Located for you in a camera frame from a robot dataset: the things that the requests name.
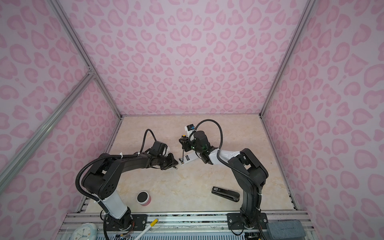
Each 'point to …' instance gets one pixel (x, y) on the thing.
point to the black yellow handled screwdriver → (183, 140)
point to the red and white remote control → (191, 156)
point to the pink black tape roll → (143, 198)
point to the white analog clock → (87, 231)
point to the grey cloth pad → (286, 229)
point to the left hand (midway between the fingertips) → (179, 160)
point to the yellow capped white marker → (146, 229)
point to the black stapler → (226, 194)
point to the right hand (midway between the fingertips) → (182, 138)
